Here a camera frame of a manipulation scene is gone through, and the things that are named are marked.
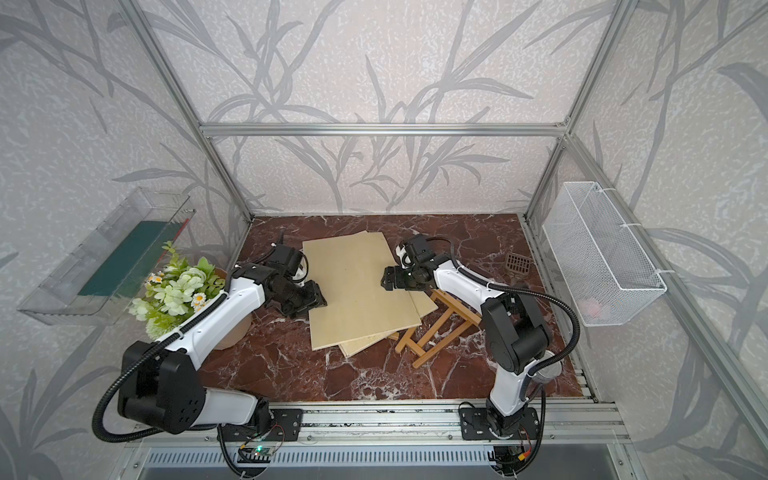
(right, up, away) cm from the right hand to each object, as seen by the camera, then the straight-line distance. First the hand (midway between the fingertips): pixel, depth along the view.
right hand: (390, 281), depth 91 cm
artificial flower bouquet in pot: (-45, +2, -28) cm, 53 cm away
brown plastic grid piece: (+45, +5, +13) cm, 47 cm away
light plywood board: (-14, +3, +5) cm, 15 cm away
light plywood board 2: (+10, -6, -2) cm, 12 cm away
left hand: (-18, -5, -8) cm, 21 cm away
